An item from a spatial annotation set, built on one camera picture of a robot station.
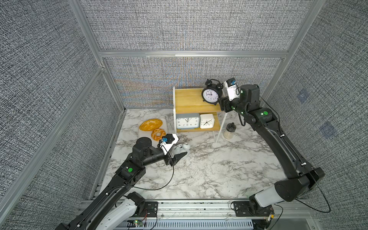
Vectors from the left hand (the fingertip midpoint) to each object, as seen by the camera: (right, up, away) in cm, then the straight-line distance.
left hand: (183, 144), depth 65 cm
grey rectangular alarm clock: (+3, +11, +18) cm, 22 cm away
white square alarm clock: (+14, +11, +19) cm, 26 cm away
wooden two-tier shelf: (+4, +22, +12) cm, 25 cm away
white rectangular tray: (-15, +7, +42) cm, 45 cm away
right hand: (+22, +26, +5) cm, 34 cm away
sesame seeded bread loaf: (-24, +8, +38) cm, 45 cm away
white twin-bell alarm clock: (-2, -5, +18) cm, 19 cm away
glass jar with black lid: (+32, +2, +35) cm, 47 cm away
